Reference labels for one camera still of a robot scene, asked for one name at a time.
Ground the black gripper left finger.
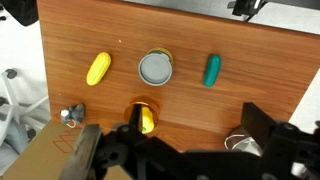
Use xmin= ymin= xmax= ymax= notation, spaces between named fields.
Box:
xmin=59 ymin=123 xmax=103 ymax=180

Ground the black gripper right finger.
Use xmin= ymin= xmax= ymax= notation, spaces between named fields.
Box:
xmin=240 ymin=101 xmax=278 ymax=158

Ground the green pickle toy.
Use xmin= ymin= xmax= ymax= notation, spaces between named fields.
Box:
xmin=202 ymin=53 xmax=222 ymax=89

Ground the grey mouse toy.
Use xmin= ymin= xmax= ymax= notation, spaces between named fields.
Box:
xmin=59 ymin=102 xmax=86 ymax=129

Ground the yellow banana toy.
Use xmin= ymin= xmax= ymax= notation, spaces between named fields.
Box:
xmin=139 ymin=105 xmax=155 ymax=135

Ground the yellow corn toy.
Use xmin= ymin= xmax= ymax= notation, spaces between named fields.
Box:
xmin=85 ymin=51 xmax=112 ymax=87

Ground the stainless steel pot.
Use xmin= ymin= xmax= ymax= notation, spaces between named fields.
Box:
xmin=223 ymin=125 xmax=264 ymax=158

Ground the brown cardboard box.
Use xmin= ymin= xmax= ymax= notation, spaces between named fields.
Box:
xmin=0 ymin=119 xmax=131 ymax=180

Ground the white office chair base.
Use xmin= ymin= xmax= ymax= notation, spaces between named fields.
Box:
xmin=0 ymin=68 xmax=51 ymax=174

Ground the tin can yellow label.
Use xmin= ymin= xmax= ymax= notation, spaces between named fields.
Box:
xmin=137 ymin=47 xmax=175 ymax=87

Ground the black bag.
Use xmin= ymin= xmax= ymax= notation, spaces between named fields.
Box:
xmin=0 ymin=0 xmax=39 ymax=27

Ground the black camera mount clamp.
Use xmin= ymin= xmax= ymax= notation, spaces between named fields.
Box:
xmin=227 ymin=0 xmax=268 ymax=23

